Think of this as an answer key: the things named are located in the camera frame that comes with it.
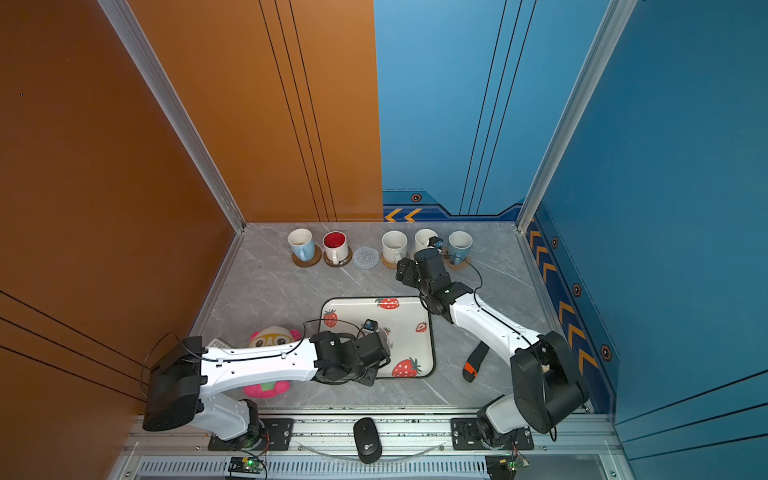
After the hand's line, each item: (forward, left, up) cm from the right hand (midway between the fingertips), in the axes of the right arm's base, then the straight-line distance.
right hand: (405, 267), depth 87 cm
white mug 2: (+16, -6, -6) cm, 19 cm away
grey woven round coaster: (+16, +14, -15) cm, 26 cm away
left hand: (-26, +9, -10) cm, 29 cm away
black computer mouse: (-42, +10, -14) cm, 45 cm away
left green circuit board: (-46, +38, -17) cm, 62 cm away
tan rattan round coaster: (+13, +5, -15) cm, 20 cm away
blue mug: (+13, -18, -6) cm, 24 cm away
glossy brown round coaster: (+12, +23, -14) cm, 29 cm away
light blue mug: (+14, +35, -5) cm, 38 cm away
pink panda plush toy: (-17, +38, -9) cm, 43 cm away
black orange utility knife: (-22, -19, -16) cm, 33 cm away
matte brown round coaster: (+14, +34, -15) cm, 40 cm away
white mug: (+17, +4, -9) cm, 19 cm away
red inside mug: (+17, +24, -9) cm, 31 cm away
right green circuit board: (-46, -22, -19) cm, 55 cm away
